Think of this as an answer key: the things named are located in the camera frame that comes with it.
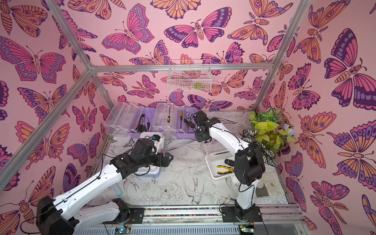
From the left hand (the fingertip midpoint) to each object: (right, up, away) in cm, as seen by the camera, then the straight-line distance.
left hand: (168, 155), depth 77 cm
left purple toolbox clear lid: (-36, +21, +26) cm, 49 cm away
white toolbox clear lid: (+31, -8, +12) cm, 34 cm away
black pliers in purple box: (-26, +15, +32) cm, 44 cm away
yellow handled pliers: (+36, -11, +10) cm, 39 cm away
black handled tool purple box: (+10, +17, +32) cm, 38 cm away
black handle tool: (+36, -7, +12) cm, 38 cm away
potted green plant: (+54, +14, +2) cm, 55 cm away
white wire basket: (+11, +49, +18) cm, 53 cm away
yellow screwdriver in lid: (-4, +22, +26) cm, 34 cm away
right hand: (+20, +10, +13) cm, 26 cm away
